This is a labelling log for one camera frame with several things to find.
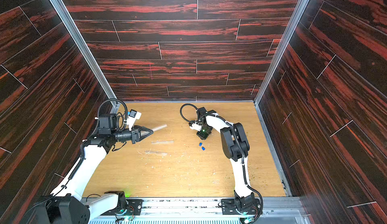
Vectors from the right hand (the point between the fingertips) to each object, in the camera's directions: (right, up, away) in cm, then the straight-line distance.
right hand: (207, 134), depth 102 cm
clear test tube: (-26, +7, -29) cm, 40 cm away
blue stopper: (-5, -6, -6) cm, 10 cm away
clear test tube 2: (-30, -5, -5) cm, 31 cm away
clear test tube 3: (-37, -10, -8) cm, 39 cm away
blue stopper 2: (-3, -8, -8) cm, 12 cm away
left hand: (-30, +5, -29) cm, 42 cm away
